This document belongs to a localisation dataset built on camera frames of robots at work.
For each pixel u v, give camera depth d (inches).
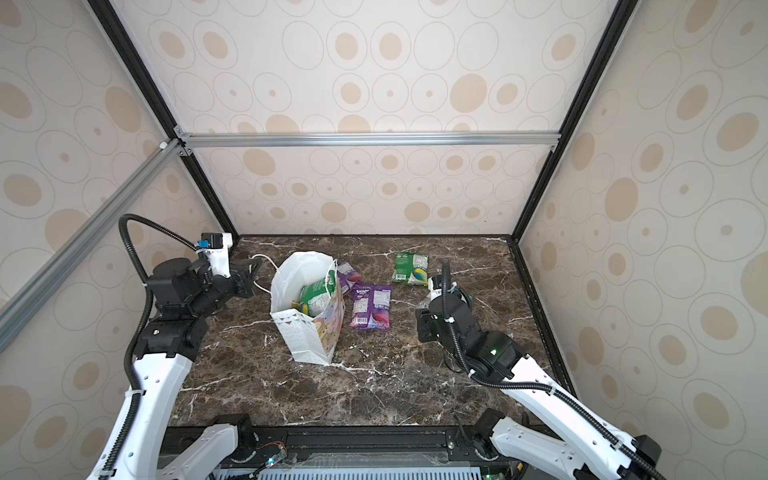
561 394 17.0
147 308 19.6
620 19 27.0
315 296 32.6
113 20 27.0
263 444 28.7
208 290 22.3
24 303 20.5
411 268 41.8
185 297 20.0
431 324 24.6
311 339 30.7
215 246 22.2
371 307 38.1
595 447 15.7
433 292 25.0
